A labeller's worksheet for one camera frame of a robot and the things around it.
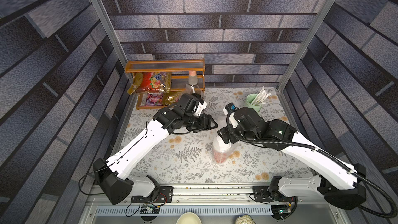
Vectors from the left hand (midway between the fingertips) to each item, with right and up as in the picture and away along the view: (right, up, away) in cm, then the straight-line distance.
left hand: (214, 126), depth 67 cm
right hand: (+5, 0, +1) cm, 5 cm away
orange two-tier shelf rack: (-20, +34, +37) cm, 55 cm away
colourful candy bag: (-40, +13, +43) cm, 60 cm away
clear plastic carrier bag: (-10, +19, +26) cm, 33 cm away
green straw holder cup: (+26, +13, +31) cm, 42 cm away
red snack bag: (-34, +24, +29) cm, 50 cm away
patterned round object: (+14, -41, 0) cm, 44 cm away
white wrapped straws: (+31, +13, +27) cm, 43 cm away
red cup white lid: (+4, -12, +4) cm, 13 cm away
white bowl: (-11, -40, -1) cm, 42 cm away
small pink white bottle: (-11, +27, +35) cm, 46 cm away
